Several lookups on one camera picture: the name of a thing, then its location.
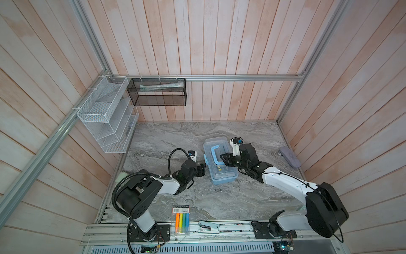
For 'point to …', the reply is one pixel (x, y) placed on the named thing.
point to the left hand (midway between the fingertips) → (201, 166)
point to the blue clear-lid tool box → (213, 147)
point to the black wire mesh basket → (158, 91)
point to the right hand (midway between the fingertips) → (221, 156)
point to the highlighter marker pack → (182, 220)
